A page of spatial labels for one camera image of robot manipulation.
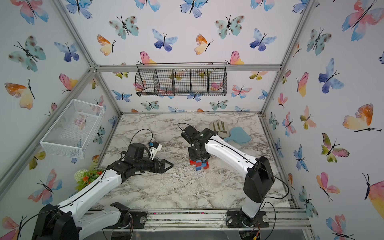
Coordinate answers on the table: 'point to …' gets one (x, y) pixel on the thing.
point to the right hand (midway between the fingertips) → (197, 155)
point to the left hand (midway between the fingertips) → (169, 164)
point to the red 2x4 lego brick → (192, 162)
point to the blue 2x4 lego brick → (202, 165)
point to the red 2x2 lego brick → (207, 166)
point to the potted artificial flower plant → (84, 176)
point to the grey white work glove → (222, 127)
